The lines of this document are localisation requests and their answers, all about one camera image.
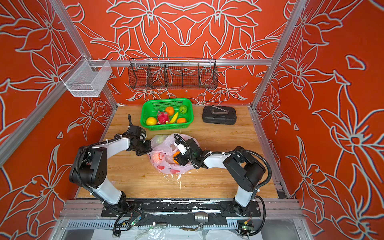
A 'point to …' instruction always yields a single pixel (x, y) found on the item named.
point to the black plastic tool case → (219, 114)
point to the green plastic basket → (150, 107)
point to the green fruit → (183, 109)
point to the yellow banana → (174, 118)
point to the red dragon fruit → (162, 117)
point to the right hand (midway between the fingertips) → (175, 154)
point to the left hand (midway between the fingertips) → (152, 148)
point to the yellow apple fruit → (151, 121)
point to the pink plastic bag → (163, 149)
